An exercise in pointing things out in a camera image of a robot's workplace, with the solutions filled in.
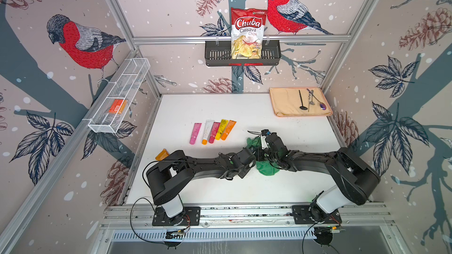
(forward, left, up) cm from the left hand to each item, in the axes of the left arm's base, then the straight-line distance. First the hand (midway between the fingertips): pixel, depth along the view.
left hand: (246, 161), depth 88 cm
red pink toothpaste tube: (+20, +18, -1) cm, 27 cm away
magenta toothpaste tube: (+19, +29, -1) cm, 35 cm away
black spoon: (+37, -39, -2) cm, 54 cm away
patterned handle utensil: (+45, -46, -3) cm, 64 cm away
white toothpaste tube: (+23, +21, -2) cm, 32 cm away
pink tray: (+44, -45, -3) cm, 63 cm away
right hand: (+5, -2, +1) cm, 5 cm away
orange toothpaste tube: (+20, +10, -1) cm, 22 cm away
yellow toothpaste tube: (+20, +14, -1) cm, 24 cm away
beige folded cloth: (+44, -39, -3) cm, 59 cm away
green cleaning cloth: (-4, -9, +1) cm, 10 cm away
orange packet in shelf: (+12, +56, +31) cm, 65 cm away
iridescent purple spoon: (+39, -53, -2) cm, 66 cm away
